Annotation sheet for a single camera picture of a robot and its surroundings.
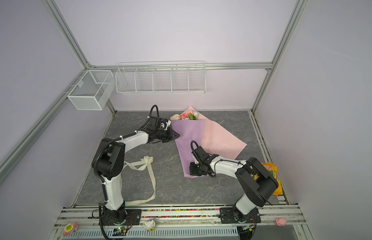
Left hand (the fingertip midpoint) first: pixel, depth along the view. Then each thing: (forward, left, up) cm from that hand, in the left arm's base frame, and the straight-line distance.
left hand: (180, 137), depth 93 cm
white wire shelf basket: (+40, -5, +17) cm, 43 cm away
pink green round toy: (-44, +51, -4) cm, 68 cm away
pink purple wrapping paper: (+4, -14, -2) cm, 14 cm away
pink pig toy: (-48, -47, -7) cm, 67 cm away
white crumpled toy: (-45, +15, -3) cm, 47 cm away
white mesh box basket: (+32, +58, +15) cm, 68 cm away
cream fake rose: (+22, +4, -6) cm, 23 cm away
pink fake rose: (+23, -7, -2) cm, 24 cm away
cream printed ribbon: (-13, +25, -9) cm, 30 cm away
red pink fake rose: (+23, -2, -6) cm, 24 cm away
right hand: (-20, -5, -10) cm, 23 cm away
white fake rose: (+24, -12, -5) cm, 27 cm away
